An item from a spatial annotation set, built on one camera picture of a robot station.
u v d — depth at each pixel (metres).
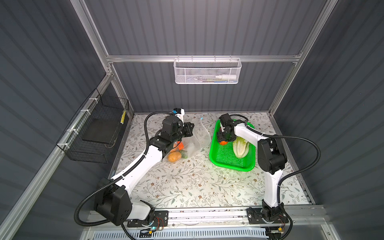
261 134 0.59
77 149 0.66
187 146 0.88
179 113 0.70
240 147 0.91
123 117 0.83
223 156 0.96
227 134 0.75
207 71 1.24
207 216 0.75
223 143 0.98
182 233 0.74
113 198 0.40
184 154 0.93
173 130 0.60
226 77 0.91
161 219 0.72
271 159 0.55
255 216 0.74
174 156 0.89
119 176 0.43
